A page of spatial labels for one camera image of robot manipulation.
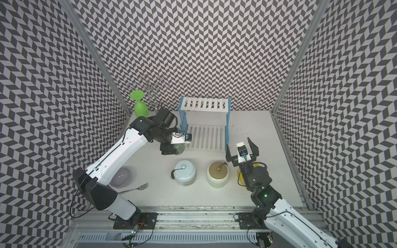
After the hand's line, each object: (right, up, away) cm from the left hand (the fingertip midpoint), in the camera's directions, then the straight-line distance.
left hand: (174, 143), depth 76 cm
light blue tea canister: (+5, -15, +2) cm, 16 cm away
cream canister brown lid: (+22, -17, +3) cm, 28 cm away
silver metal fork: (-18, -24, +6) cm, 30 cm away
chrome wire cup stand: (-22, +35, +29) cm, 50 cm away
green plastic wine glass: (-22, +18, +14) cm, 32 cm away
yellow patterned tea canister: (+35, -20, +8) cm, 41 cm away
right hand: (+31, 0, -6) cm, 31 cm away
